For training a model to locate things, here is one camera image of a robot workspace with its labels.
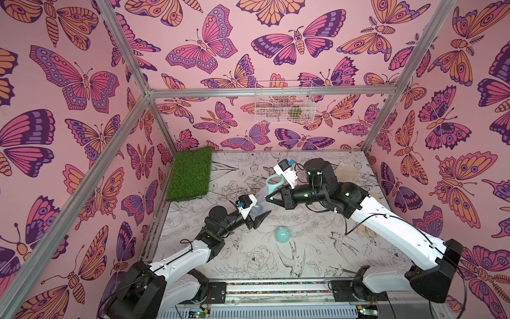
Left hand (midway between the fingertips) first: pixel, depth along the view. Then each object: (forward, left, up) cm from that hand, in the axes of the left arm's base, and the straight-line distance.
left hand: (264, 201), depth 75 cm
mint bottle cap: (-6, -8, -18) cm, 21 cm away
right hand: (-4, -1, +10) cm, 11 cm away
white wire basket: (+54, -11, +5) cm, 55 cm away
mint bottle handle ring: (-2, -2, +12) cm, 13 cm away
